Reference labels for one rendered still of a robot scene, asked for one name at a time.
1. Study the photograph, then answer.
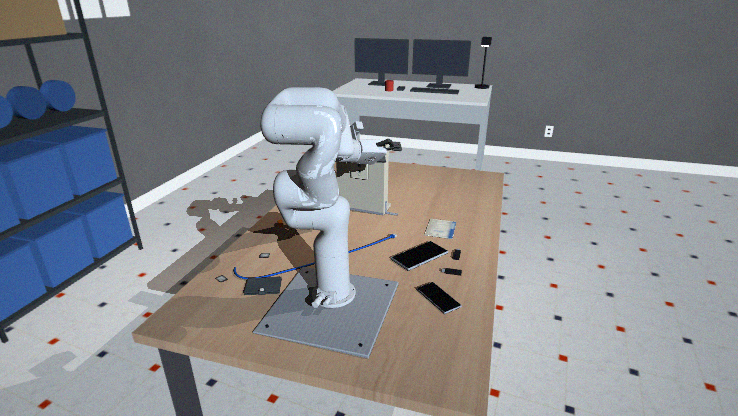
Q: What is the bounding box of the grey backing panel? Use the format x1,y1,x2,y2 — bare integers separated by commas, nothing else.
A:
336,150,391,214

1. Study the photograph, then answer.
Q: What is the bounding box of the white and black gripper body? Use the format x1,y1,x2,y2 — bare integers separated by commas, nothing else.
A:
353,140,387,165

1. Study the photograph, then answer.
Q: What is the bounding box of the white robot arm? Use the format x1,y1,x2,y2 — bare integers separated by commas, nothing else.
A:
261,87,364,308

